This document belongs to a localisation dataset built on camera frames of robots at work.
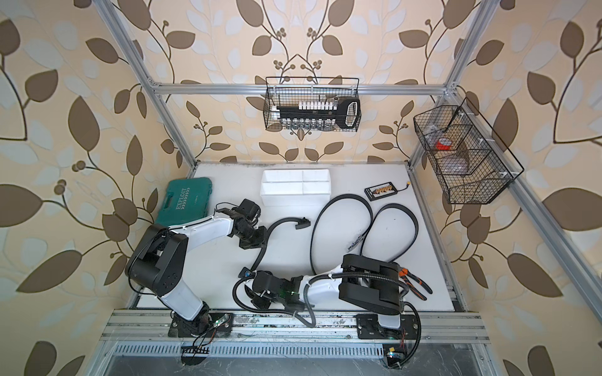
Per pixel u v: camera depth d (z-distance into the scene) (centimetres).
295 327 75
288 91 91
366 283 47
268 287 61
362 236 94
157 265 47
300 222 96
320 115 85
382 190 108
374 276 42
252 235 79
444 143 81
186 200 101
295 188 106
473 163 73
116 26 75
